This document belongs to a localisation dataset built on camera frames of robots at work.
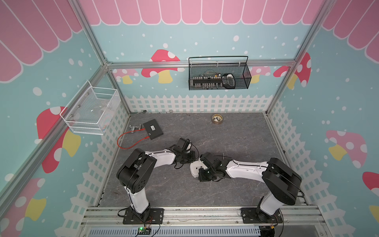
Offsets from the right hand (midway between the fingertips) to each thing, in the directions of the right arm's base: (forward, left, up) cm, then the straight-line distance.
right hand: (198, 177), depth 85 cm
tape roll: (+47, -16, -1) cm, 50 cm away
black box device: (+36, +32, +1) cm, 48 cm away
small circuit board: (-25, +28, -4) cm, 38 cm away
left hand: (+11, +1, -1) cm, 12 cm away
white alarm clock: (+6, +2, +2) cm, 7 cm away
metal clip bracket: (+37, +45, +1) cm, 59 cm away
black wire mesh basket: (+58, -7, +32) cm, 67 cm away
